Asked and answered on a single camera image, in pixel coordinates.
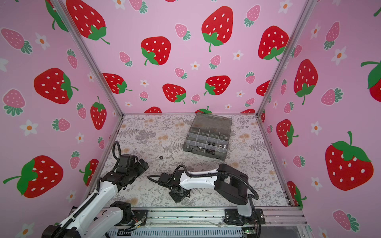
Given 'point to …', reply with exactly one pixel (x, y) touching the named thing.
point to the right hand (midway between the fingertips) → (177, 201)
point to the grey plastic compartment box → (209, 134)
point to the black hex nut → (161, 157)
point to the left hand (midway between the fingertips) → (144, 167)
